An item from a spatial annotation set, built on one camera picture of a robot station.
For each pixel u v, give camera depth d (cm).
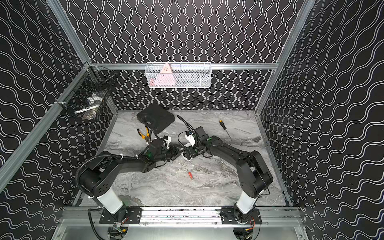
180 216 76
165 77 88
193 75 103
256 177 46
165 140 83
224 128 110
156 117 114
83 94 92
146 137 103
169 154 80
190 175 88
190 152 79
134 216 75
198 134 72
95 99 89
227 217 73
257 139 103
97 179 47
